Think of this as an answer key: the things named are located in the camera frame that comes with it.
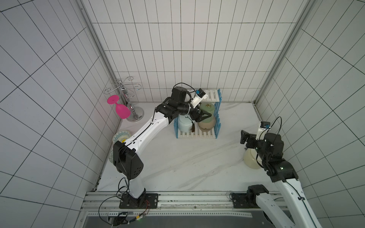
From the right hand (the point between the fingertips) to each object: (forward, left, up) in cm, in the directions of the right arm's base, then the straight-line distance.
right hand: (245, 130), depth 74 cm
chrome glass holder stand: (+26, +73, -21) cm, 80 cm away
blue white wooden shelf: (+23, +15, +3) cm, 28 cm away
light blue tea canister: (+12, +33, -12) cm, 37 cm away
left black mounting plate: (-33, +51, -18) cm, 63 cm away
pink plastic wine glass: (+16, +76, -8) cm, 78 cm away
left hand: (+5, +22, +7) cm, 24 cm away
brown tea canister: (+11, +19, -14) cm, 26 cm away
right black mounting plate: (-29, 0, -24) cm, 37 cm away
